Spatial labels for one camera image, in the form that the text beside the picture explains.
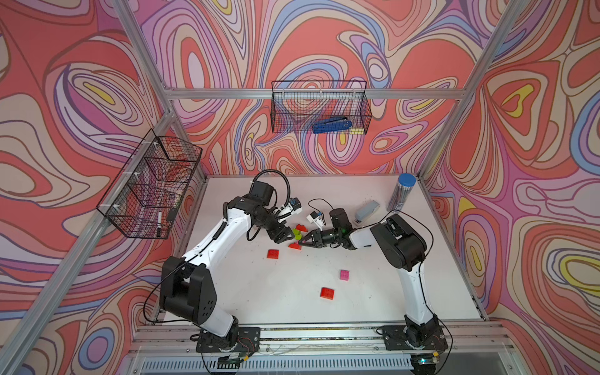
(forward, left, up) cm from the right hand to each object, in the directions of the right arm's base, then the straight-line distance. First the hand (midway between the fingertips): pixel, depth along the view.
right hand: (302, 248), depth 93 cm
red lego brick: (+7, 0, +4) cm, 9 cm away
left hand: (+1, +4, +14) cm, 15 cm away
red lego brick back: (-1, +12, -1) cm, 12 cm away
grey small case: (+14, -28, +4) cm, 31 cm away
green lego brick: (+5, +2, +4) cm, 6 cm away
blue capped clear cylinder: (+17, -42, +17) cm, 48 cm away
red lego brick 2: (0, +3, +2) cm, 4 cm away
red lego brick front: (-18, -9, 0) cm, 20 cm away
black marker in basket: (-6, +43, +26) cm, 51 cm away
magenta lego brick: (-11, -16, 0) cm, 19 cm away
